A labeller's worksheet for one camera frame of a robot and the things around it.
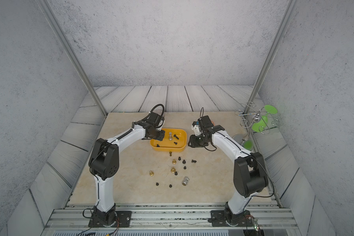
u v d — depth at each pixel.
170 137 1.03
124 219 0.75
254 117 0.81
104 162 0.53
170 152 0.98
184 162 0.93
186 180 0.85
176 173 0.88
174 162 0.93
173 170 0.88
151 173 0.88
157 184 0.85
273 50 0.85
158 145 0.99
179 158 0.94
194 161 0.94
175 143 1.02
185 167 0.91
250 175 0.46
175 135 1.05
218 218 0.72
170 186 0.84
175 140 1.04
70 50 0.85
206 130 0.65
